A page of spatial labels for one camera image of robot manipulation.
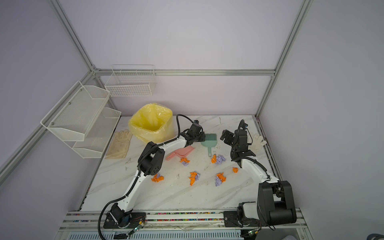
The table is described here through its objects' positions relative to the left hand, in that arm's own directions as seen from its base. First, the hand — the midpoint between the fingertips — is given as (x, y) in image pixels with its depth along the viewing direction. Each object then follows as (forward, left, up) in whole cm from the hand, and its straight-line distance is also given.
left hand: (203, 136), depth 106 cm
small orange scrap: (-26, -19, 0) cm, 32 cm away
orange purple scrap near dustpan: (-20, +12, 0) cm, 24 cm away
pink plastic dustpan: (-14, +15, -1) cm, 20 cm away
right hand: (-9, -14, +16) cm, 23 cm away
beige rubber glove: (-8, +58, -2) cm, 59 cm away
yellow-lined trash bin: (+6, +36, +8) cm, 37 cm away
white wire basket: (+21, +47, +31) cm, 60 cm away
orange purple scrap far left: (-31, +28, -1) cm, 41 cm away
